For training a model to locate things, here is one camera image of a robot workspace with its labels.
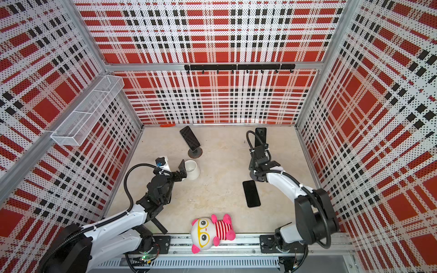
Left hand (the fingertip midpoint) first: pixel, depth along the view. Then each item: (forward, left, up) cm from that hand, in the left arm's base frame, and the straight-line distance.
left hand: (178, 161), depth 83 cm
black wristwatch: (-26, +8, -17) cm, 32 cm away
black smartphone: (-10, -37, -16) cm, 42 cm away
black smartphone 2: (+19, -44, -2) cm, 48 cm away
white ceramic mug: (0, -6, -8) cm, 10 cm away
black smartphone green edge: (+21, -1, -7) cm, 22 cm away
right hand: (+3, -42, -7) cm, 43 cm away
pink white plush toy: (-30, -15, -8) cm, 35 cm away
